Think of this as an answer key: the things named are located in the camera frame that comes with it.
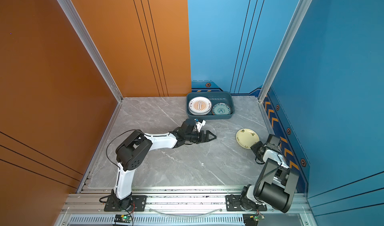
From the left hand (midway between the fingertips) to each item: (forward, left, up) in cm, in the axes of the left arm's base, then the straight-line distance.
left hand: (213, 137), depth 88 cm
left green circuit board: (-39, +43, -10) cm, 59 cm away
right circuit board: (-39, -17, -10) cm, 43 cm away
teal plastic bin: (+41, -4, -7) cm, 42 cm away
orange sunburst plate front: (+29, +8, -4) cm, 30 cm away
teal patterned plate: (+29, -9, -7) cm, 31 cm away
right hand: (-2, -25, -6) cm, 26 cm away
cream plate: (+5, -22, -8) cm, 24 cm away
